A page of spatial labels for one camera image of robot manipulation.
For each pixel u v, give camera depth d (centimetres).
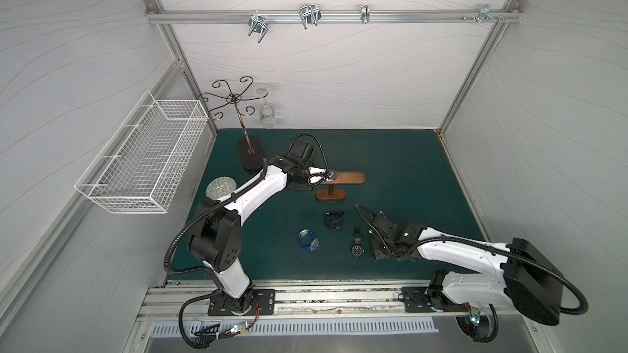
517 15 78
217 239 45
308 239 86
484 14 77
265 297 74
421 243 55
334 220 86
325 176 75
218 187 96
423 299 74
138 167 69
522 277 42
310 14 76
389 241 64
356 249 82
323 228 91
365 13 78
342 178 86
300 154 69
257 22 76
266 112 97
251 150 111
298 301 75
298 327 70
